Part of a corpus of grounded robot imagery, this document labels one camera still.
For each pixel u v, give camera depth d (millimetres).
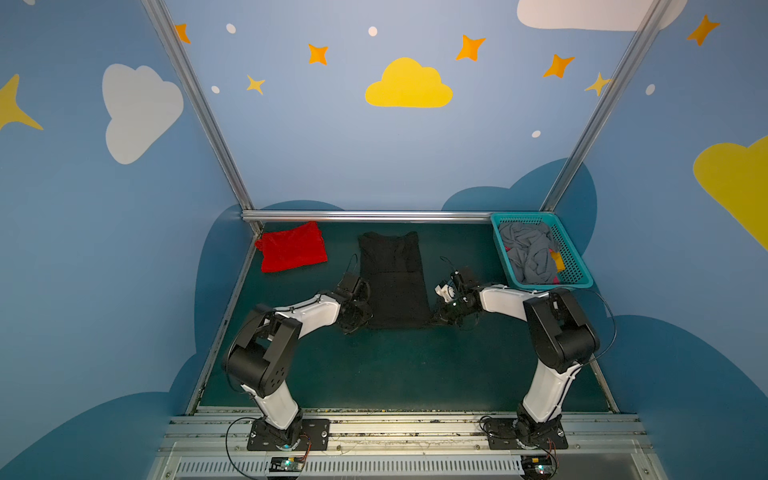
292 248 1141
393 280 1096
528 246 1066
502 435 748
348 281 783
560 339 502
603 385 880
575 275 993
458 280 833
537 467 713
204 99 843
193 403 834
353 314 799
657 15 693
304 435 733
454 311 843
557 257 1060
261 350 471
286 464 713
